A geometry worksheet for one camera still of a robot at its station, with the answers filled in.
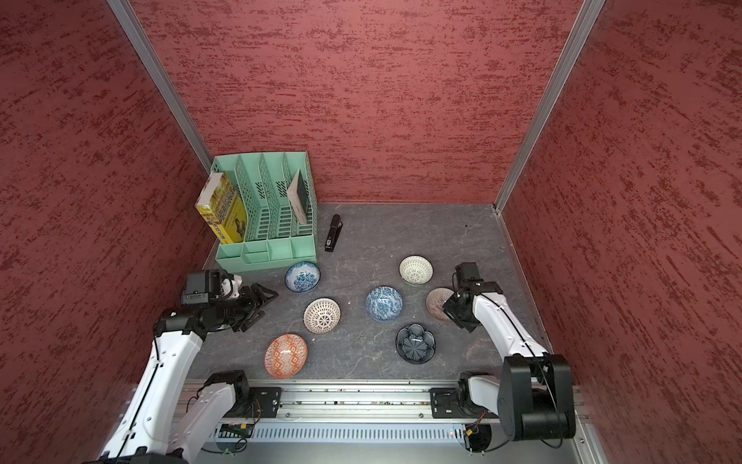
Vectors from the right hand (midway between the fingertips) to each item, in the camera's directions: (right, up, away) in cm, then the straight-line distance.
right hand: (451, 319), depth 85 cm
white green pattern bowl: (-9, +13, +15) cm, 21 cm away
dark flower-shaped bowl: (-11, -7, -2) cm, 13 cm away
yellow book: (-73, +34, +6) cm, 81 cm away
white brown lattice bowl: (-40, 0, +3) cm, 40 cm away
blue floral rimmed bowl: (-49, +11, +12) cm, 51 cm away
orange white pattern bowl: (-49, -9, -4) cm, 50 cm away
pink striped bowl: (-4, +4, +6) cm, 8 cm away
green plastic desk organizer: (-63, +25, +24) cm, 72 cm away
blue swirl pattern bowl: (-20, +3, +7) cm, 22 cm away
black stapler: (-39, +28, +24) cm, 54 cm away
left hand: (-51, +6, -9) cm, 52 cm away
